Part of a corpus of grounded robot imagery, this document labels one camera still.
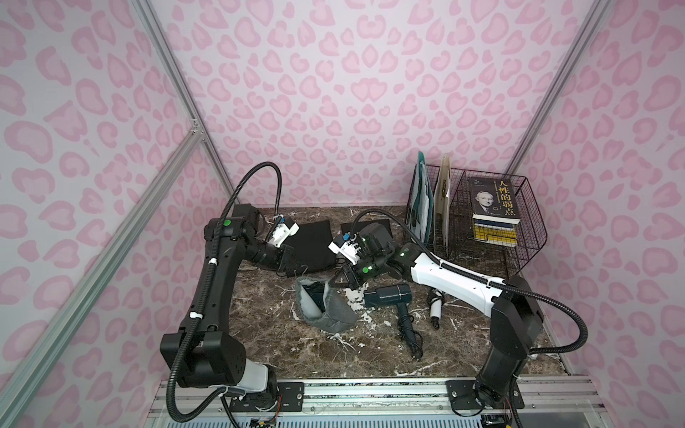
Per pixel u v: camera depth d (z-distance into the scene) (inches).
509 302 18.3
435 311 33.8
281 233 27.1
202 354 15.9
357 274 26.9
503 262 39.6
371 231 25.0
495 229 38.4
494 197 36.4
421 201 34.9
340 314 31.3
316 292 31.4
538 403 28.7
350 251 28.1
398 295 33.9
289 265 24.8
